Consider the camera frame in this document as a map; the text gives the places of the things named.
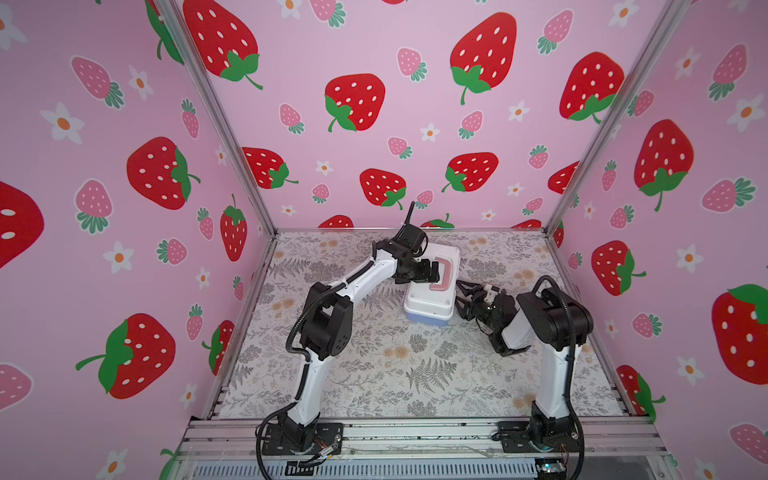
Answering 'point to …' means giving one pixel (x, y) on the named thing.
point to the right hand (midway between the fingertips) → (453, 288)
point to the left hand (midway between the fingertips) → (431, 278)
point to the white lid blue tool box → (433, 302)
